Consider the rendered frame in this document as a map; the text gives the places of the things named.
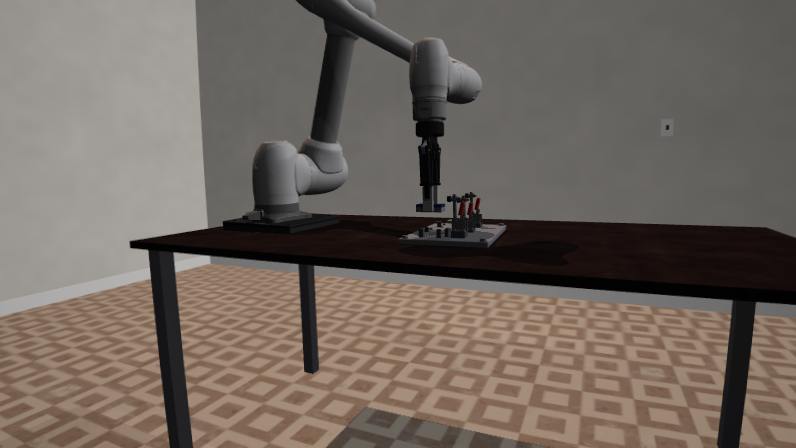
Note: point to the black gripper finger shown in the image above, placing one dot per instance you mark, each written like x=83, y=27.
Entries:
x=426, y=174
x=436, y=174

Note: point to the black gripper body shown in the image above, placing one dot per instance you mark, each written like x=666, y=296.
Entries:
x=430, y=130

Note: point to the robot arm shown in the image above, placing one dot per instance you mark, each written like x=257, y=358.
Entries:
x=279, y=175

